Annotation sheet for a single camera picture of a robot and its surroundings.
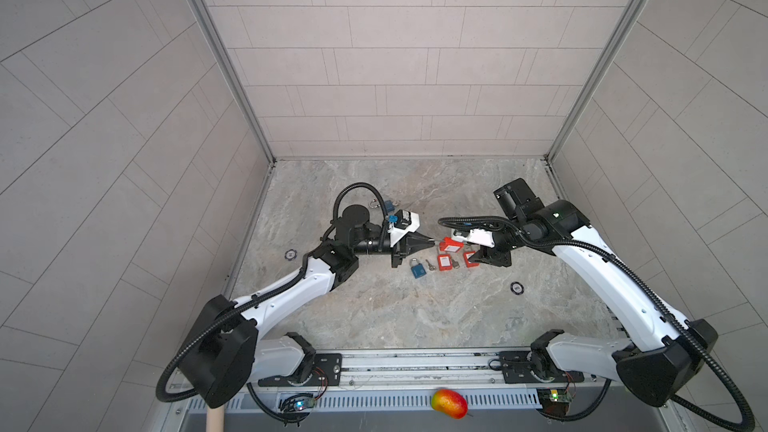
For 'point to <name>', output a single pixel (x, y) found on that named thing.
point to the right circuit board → (555, 400)
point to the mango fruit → (450, 402)
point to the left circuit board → (304, 403)
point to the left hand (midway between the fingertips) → (435, 244)
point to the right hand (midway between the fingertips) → (470, 247)
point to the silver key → (431, 267)
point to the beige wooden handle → (215, 419)
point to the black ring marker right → (517, 288)
